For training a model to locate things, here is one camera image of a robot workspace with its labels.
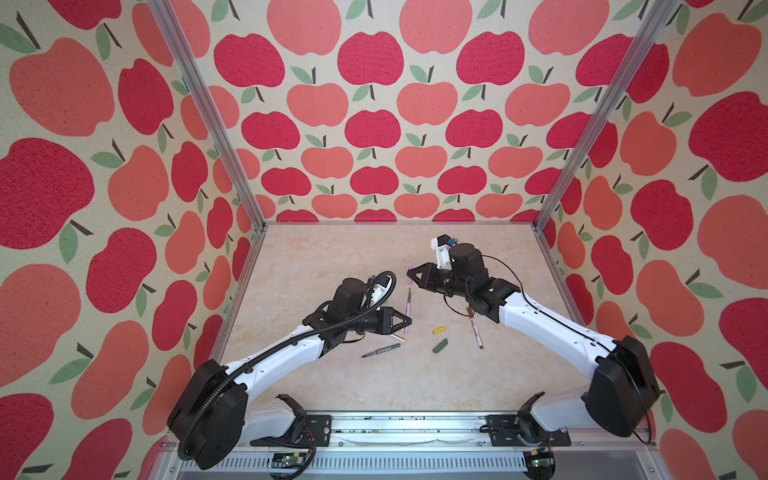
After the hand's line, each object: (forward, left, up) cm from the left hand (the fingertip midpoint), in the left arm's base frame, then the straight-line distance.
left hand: (413, 326), depth 74 cm
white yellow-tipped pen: (+4, +3, -17) cm, 18 cm away
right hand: (+14, -1, +5) cm, 15 cm away
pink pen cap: (+15, 0, +5) cm, 16 cm away
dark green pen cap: (+2, -9, -17) cm, 19 cm away
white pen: (+5, -21, -17) cm, 27 cm away
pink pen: (+5, +1, +1) cm, 5 cm away
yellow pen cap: (+7, -10, -18) cm, 21 cm away
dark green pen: (+1, +9, -18) cm, 20 cm away
